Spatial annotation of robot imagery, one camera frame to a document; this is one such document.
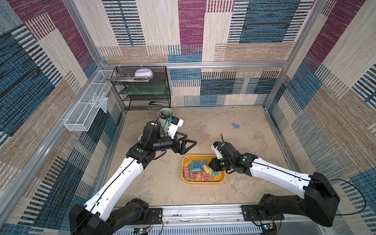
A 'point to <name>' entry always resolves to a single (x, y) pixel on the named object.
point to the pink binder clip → (186, 173)
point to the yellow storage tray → (221, 178)
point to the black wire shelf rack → (137, 95)
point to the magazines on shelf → (129, 77)
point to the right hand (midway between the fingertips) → (208, 164)
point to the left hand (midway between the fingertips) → (190, 139)
